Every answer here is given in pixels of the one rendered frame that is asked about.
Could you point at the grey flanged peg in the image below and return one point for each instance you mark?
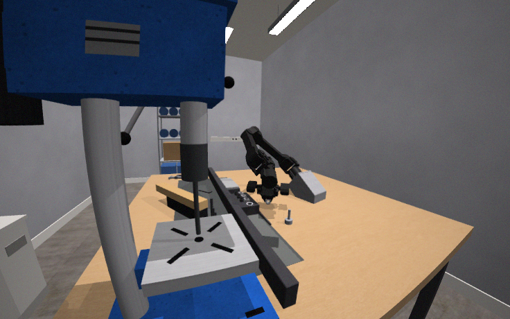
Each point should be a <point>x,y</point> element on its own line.
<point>288,220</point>

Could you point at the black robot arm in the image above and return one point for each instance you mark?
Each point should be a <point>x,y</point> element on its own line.
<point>254,157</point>

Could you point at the black long square bar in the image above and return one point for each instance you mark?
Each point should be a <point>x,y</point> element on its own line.
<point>282,282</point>

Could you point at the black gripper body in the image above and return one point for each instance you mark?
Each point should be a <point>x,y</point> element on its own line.
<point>252,185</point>

